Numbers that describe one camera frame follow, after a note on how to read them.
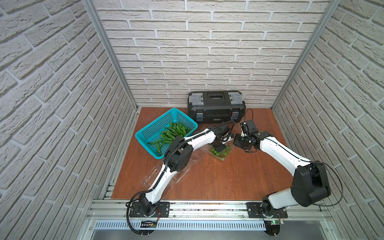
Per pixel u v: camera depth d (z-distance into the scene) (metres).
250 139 0.63
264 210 0.67
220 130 0.73
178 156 0.57
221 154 0.92
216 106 1.00
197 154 0.93
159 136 1.01
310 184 0.42
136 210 0.73
